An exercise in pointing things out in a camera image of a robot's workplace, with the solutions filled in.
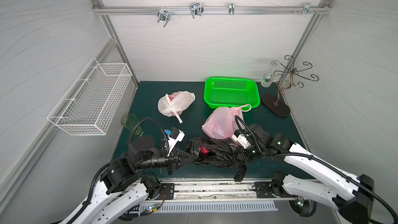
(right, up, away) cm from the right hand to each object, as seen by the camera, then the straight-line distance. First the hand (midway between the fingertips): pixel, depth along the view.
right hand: (235, 158), depth 72 cm
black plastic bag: (-7, +3, 0) cm, 8 cm away
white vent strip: (-13, -21, -2) cm, 25 cm away
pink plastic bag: (-3, +15, +17) cm, 23 cm away
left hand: (-19, +6, -16) cm, 26 cm away
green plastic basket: (+6, +33, +42) cm, 54 cm away
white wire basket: (-67, +25, -4) cm, 72 cm away
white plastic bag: (-33, +25, +22) cm, 47 cm away
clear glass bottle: (+25, +40, +23) cm, 53 cm away
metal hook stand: (+31, +27, +34) cm, 53 cm away
